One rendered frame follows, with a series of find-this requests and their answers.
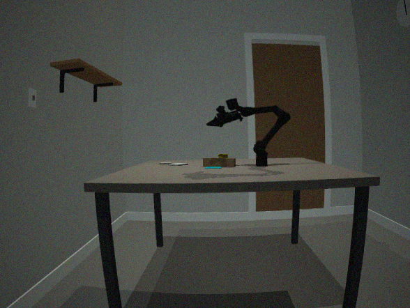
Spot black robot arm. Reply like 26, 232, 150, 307
216, 98, 291, 167

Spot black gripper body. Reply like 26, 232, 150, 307
217, 112, 233, 127

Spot tan flat bar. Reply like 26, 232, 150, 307
203, 157, 236, 167

